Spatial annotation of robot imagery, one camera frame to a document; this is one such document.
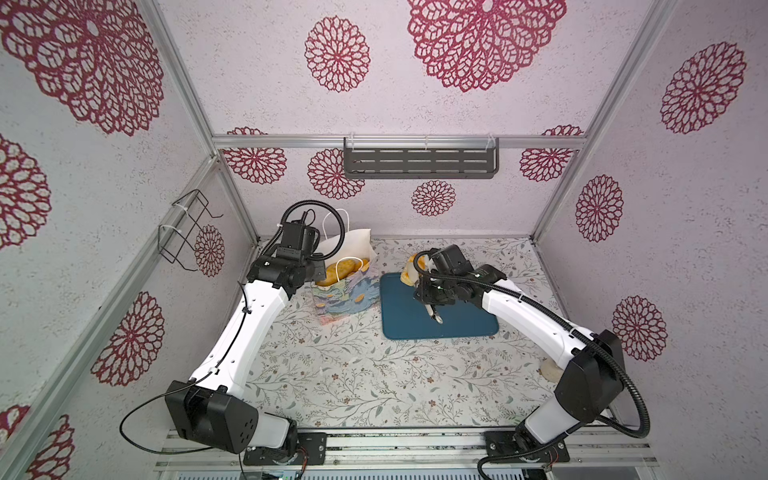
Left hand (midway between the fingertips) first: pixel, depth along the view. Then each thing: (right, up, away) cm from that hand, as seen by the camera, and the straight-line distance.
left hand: (310, 271), depth 79 cm
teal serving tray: (+26, -15, +15) cm, 33 cm away
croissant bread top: (+7, 0, +11) cm, 13 cm away
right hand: (+28, -5, +3) cm, 29 cm away
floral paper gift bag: (+12, -7, +6) cm, 15 cm away
